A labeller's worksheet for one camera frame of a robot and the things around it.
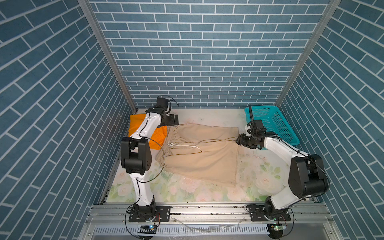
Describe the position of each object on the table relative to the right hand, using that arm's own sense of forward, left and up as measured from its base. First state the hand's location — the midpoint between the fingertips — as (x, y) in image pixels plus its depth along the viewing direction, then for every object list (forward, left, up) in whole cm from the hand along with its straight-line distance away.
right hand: (239, 139), depth 93 cm
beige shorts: (-7, +20, -7) cm, 22 cm away
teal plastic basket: (+26, -31, -10) cm, 42 cm away
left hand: (+7, +44, +6) cm, 45 cm away
